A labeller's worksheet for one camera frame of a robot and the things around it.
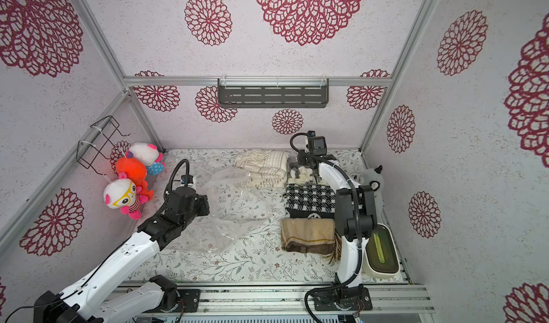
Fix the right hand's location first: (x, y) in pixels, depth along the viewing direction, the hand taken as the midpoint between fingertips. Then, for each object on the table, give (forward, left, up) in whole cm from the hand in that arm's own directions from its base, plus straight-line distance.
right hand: (301, 151), depth 98 cm
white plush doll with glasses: (-28, +69, +5) cm, 74 cm away
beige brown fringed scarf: (-36, -3, -11) cm, 38 cm away
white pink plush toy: (-5, +69, +2) cm, 69 cm away
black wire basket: (-21, +75, +20) cm, 81 cm away
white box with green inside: (-44, -28, -11) cm, 53 cm away
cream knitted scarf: (-3, +16, -9) cm, 19 cm away
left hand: (-27, +38, +2) cm, 47 cm away
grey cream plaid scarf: (-6, 0, -10) cm, 12 cm away
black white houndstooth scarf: (-21, -4, -10) cm, 23 cm away
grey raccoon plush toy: (-18, -27, +3) cm, 33 cm away
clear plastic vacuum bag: (-23, +29, -16) cm, 40 cm away
